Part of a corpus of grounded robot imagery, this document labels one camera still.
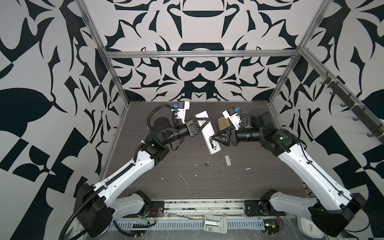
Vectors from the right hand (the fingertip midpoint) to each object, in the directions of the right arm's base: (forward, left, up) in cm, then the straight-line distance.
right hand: (217, 135), depth 63 cm
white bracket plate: (-28, +1, -30) cm, 41 cm away
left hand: (+3, +3, +8) cm, 9 cm away
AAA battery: (-3, +2, -1) cm, 4 cm away
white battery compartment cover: (+3, -10, -32) cm, 34 cm away
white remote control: (0, +4, +2) cm, 4 cm away
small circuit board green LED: (-29, -26, -34) cm, 52 cm away
